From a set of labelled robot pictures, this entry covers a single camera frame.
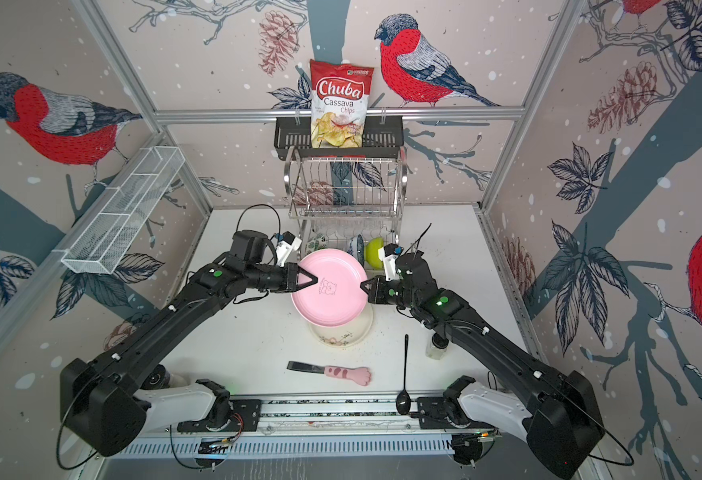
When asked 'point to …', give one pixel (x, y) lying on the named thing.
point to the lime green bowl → (371, 252)
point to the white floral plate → (347, 335)
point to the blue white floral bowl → (356, 248)
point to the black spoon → (403, 402)
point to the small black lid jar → (438, 347)
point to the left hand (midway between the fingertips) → (313, 281)
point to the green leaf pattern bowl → (319, 242)
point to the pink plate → (337, 296)
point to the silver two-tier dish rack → (342, 202)
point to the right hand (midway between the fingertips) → (356, 290)
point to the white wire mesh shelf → (109, 233)
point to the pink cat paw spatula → (360, 375)
